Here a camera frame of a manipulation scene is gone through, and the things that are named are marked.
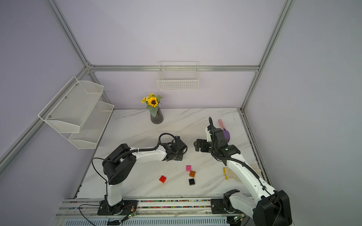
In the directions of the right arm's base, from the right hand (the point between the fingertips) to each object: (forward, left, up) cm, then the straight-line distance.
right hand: (201, 146), depth 83 cm
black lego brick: (-17, +6, -11) cm, 21 cm away
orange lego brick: (-12, +6, -12) cm, 18 cm away
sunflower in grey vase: (+29, +31, +11) cm, 44 cm away
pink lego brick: (-9, +8, -12) cm, 17 cm away
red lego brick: (-15, +24, -12) cm, 30 cm away
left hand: (+1, +15, -13) cm, 20 cm away
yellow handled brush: (-11, -14, -14) cm, 23 cm away
